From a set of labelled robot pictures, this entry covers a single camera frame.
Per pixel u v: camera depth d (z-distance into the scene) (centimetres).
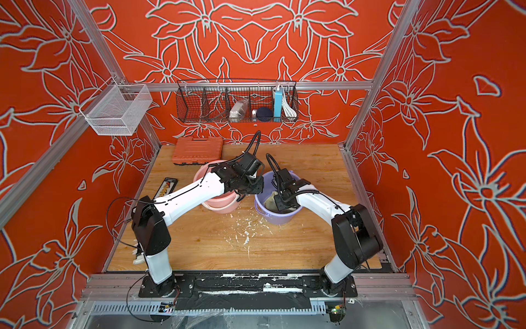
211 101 101
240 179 60
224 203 81
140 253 79
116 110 90
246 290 73
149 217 49
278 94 83
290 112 91
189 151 112
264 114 94
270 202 92
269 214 73
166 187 101
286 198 62
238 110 92
